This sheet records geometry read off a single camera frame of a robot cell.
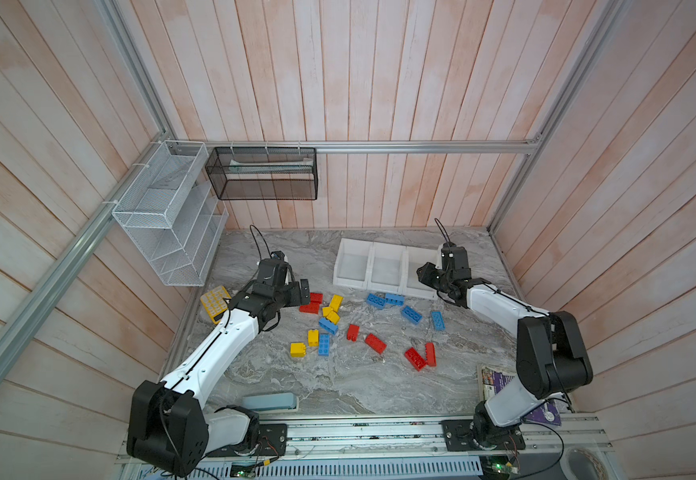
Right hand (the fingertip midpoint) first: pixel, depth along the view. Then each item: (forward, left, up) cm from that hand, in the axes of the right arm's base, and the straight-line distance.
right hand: (420, 269), depth 95 cm
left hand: (-13, +39, +5) cm, 42 cm away
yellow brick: (-21, +34, -7) cm, 41 cm away
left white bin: (+9, +22, -8) cm, 25 cm away
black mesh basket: (+31, +54, +15) cm, 64 cm away
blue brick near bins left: (-7, +14, -8) cm, 18 cm away
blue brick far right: (-13, -6, -11) cm, 18 cm away
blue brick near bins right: (-6, +8, -8) cm, 13 cm away
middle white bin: (+5, +10, -8) cm, 14 cm away
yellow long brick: (-8, +27, -9) cm, 30 cm away
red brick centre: (-21, +15, -10) cm, 28 cm away
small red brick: (-18, +22, -9) cm, 30 cm away
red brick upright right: (-24, -1, -9) cm, 26 cm away
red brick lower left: (-11, +35, -7) cm, 37 cm away
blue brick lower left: (-23, +30, -8) cm, 39 cm away
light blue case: (-39, +43, -6) cm, 59 cm away
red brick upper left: (-6, +34, -8) cm, 36 cm away
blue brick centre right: (-11, +2, -9) cm, 15 cm away
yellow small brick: (-13, +29, -7) cm, 33 cm away
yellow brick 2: (-24, +38, -9) cm, 46 cm away
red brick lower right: (-26, +3, -9) cm, 28 cm away
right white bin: (+8, 0, -4) cm, 9 cm away
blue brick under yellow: (-16, +30, -8) cm, 35 cm away
